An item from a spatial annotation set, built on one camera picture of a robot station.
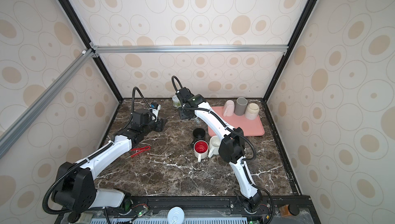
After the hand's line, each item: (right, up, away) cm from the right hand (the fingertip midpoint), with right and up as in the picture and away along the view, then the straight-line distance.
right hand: (185, 114), depth 90 cm
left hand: (-10, -1, -6) cm, 12 cm away
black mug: (+8, -12, +5) cm, 15 cm away
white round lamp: (-2, -44, -23) cm, 50 cm away
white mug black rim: (+9, -21, +2) cm, 23 cm away
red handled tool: (-25, -21, +1) cm, 33 cm away
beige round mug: (+44, +2, +13) cm, 46 cm away
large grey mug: (+36, +5, +14) cm, 39 cm away
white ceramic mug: (+17, -18, -4) cm, 25 cm away
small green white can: (-9, +9, +23) cm, 26 cm away
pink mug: (+28, +4, +13) cm, 31 cm away
